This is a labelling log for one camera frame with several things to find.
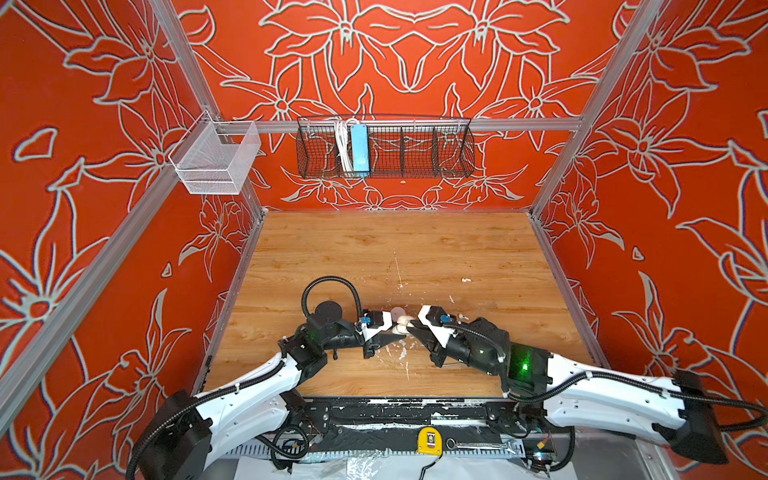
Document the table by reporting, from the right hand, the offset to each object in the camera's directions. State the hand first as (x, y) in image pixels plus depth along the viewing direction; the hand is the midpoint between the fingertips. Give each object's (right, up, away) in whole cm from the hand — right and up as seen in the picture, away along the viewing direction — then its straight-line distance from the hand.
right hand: (406, 328), depth 67 cm
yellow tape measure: (+6, -27, +2) cm, 28 cm away
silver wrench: (+12, -29, +3) cm, 31 cm away
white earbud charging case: (-1, +2, +1) cm, 3 cm away
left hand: (-1, -1, +2) cm, 2 cm away
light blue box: (-12, +48, +23) cm, 54 cm away
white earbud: (+19, -3, +23) cm, 30 cm away
